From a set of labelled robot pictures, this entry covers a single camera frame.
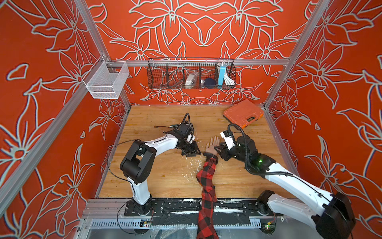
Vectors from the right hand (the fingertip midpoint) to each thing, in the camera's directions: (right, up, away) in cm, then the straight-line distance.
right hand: (214, 146), depth 77 cm
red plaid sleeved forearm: (-5, -36, -10) cm, 38 cm away
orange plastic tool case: (+27, +19, +31) cm, 45 cm away
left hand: (-7, -6, +11) cm, 14 cm away
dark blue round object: (0, +38, +20) cm, 43 cm away
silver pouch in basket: (-12, +40, +16) cm, 45 cm away
